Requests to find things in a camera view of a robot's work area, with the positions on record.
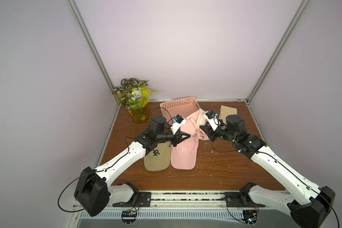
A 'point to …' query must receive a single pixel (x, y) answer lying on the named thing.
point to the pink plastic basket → (184, 107)
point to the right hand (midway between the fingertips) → (203, 121)
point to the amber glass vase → (138, 116)
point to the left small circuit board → (128, 217)
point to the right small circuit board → (250, 216)
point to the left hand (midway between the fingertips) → (190, 135)
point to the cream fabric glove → (225, 111)
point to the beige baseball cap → (159, 157)
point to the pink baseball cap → (184, 155)
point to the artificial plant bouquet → (132, 93)
